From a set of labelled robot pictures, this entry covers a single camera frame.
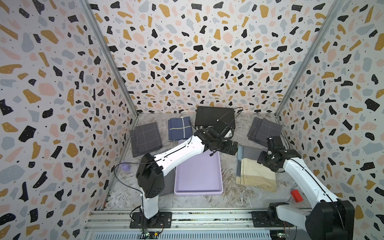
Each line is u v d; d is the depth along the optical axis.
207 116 1.14
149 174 0.44
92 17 0.73
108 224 0.73
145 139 1.04
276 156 0.60
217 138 0.60
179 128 1.13
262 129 1.12
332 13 0.73
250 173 0.88
